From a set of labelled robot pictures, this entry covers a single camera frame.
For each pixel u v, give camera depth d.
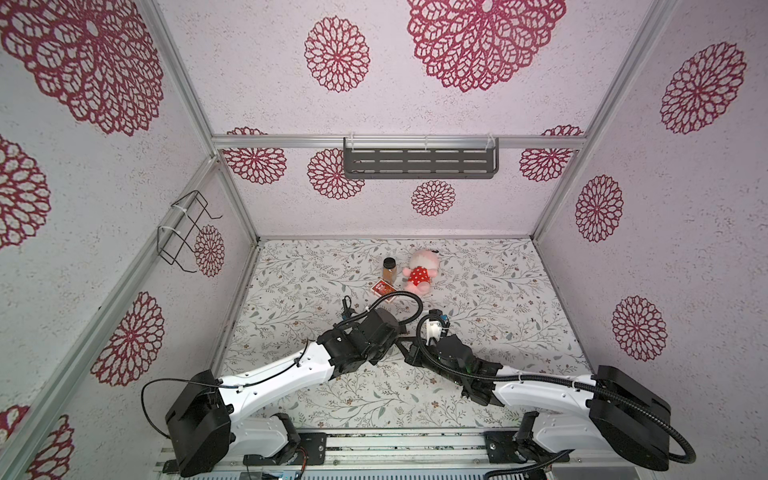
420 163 0.98
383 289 1.03
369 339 0.58
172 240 0.74
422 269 1.03
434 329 0.73
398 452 0.75
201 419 0.40
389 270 1.01
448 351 0.61
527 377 0.55
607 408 0.42
